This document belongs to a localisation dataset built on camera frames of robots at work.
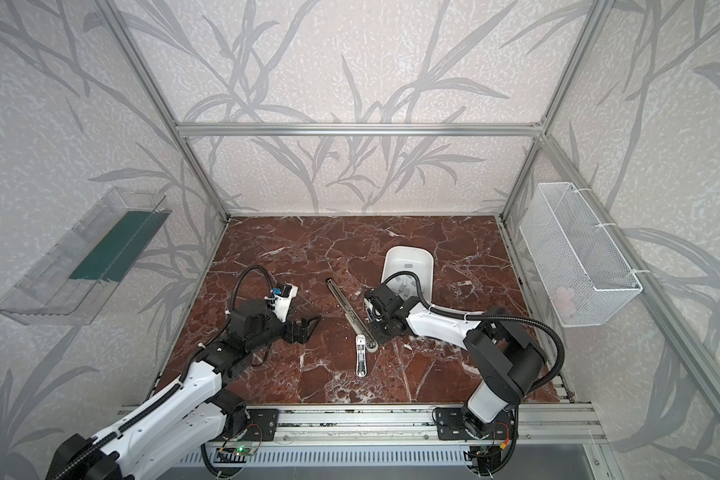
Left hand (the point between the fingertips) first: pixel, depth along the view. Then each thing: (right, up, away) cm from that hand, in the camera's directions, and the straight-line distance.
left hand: (311, 303), depth 81 cm
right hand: (+19, -7, +9) cm, 22 cm away
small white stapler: (+14, -15, +3) cm, 21 cm away
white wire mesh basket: (+61, +11, -21) cm, 66 cm away
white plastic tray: (+31, +11, +23) cm, 40 cm away
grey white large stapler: (+10, -6, +10) cm, 16 cm away
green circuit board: (-14, -33, -11) cm, 37 cm away
